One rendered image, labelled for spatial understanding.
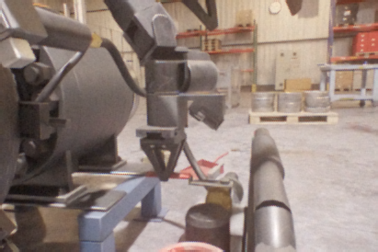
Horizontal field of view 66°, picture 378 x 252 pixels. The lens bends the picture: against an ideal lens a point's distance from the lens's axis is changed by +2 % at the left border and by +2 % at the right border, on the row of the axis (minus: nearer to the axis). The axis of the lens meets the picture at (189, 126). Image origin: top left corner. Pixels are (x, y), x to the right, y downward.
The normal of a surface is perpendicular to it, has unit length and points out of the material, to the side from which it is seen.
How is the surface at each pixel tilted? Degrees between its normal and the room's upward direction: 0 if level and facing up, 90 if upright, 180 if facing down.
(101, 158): 90
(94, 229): 90
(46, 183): 90
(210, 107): 90
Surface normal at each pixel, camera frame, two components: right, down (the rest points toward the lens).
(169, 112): -0.22, 0.15
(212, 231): 0.17, 0.14
